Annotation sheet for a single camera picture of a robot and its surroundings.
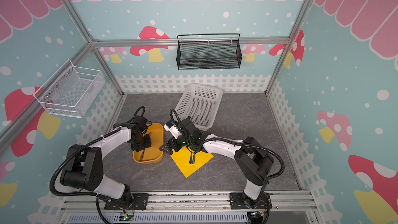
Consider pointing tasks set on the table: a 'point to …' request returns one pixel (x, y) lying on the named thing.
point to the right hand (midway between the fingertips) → (164, 144)
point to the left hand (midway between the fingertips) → (147, 148)
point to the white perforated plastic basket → (201, 102)
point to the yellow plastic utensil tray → (152, 154)
